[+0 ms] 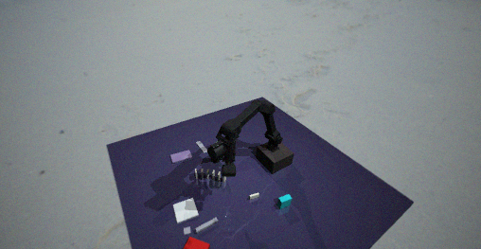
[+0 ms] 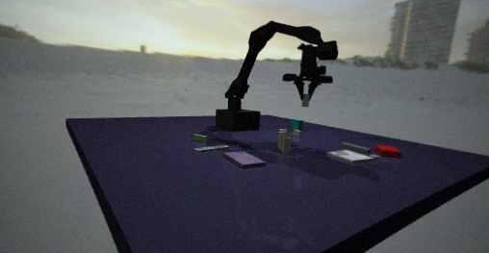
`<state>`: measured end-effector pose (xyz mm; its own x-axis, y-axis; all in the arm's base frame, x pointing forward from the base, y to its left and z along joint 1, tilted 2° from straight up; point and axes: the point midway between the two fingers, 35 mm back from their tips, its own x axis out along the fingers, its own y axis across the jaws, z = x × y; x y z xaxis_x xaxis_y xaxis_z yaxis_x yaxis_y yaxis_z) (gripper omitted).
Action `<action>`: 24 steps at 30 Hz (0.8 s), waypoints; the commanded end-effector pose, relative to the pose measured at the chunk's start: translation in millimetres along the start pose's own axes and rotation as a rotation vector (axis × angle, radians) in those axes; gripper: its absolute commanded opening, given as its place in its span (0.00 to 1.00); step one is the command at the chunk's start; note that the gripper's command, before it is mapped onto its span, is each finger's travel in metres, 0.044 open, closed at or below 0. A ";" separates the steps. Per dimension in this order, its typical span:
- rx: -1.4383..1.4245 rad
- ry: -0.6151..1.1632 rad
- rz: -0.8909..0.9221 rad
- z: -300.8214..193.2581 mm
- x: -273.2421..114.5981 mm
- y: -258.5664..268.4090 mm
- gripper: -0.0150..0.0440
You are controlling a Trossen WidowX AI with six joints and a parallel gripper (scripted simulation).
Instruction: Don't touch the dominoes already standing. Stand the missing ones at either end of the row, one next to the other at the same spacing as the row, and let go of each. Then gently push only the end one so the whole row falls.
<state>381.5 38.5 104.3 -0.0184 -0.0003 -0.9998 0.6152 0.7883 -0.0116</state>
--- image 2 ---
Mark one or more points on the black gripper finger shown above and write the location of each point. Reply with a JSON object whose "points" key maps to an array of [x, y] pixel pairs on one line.
{"points": [[311, 88], [299, 87]]}

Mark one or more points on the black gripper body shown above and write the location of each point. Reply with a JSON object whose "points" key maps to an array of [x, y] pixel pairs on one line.
{"points": [[299, 79]]}

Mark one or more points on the white flat rectangular block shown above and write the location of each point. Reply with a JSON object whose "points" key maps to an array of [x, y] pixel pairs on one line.
{"points": [[349, 156]]}

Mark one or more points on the small green block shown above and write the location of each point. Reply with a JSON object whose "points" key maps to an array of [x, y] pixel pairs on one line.
{"points": [[200, 138]]}

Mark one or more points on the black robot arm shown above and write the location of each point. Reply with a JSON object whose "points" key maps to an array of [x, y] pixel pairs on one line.
{"points": [[257, 41]]}

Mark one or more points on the teal block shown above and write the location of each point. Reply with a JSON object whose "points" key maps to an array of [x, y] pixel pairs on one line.
{"points": [[296, 124]]}

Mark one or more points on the red rectangular block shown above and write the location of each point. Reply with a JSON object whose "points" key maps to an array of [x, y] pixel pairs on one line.
{"points": [[387, 151]]}

